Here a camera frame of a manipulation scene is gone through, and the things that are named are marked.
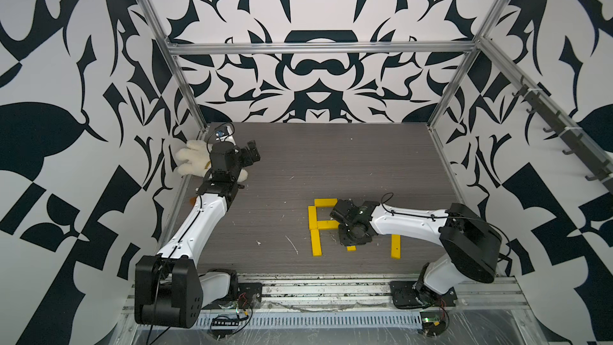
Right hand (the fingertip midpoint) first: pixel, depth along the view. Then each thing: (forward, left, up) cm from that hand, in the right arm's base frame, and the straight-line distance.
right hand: (343, 237), depth 86 cm
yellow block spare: (-4, -2, +1) cm, 5 cm away
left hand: (+25, +36, +25) cm, 50 cm away
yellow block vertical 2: (-2, +10, 0) cm, 10 cm away
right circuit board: (-25, -24, -1) cm, 34 cm away
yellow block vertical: (+8, +11, +1) cm, 14 cm away
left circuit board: (-25, +38, -3) cm, 46 cm away
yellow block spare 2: (-3, -17, +1) cm, 18 cm away
